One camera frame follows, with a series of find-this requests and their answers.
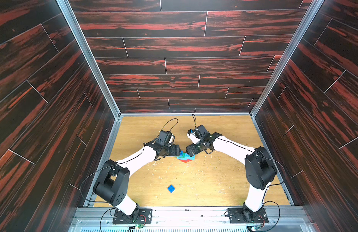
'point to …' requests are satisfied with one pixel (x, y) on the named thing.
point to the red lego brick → (185, 161)
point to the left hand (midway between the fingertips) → (176, 150)
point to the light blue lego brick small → (187, 156)
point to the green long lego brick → (183, 157)
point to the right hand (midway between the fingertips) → (195, 146)
